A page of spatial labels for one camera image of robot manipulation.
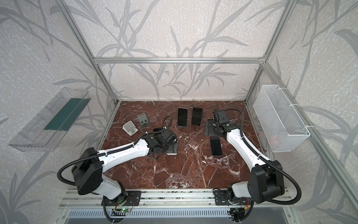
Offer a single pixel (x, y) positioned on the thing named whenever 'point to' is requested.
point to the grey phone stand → (143, 120)
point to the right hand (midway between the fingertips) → (214, 124)
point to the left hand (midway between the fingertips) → (172, 144)
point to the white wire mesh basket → (281, 126)
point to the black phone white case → (216, 146)
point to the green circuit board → (125, 210)
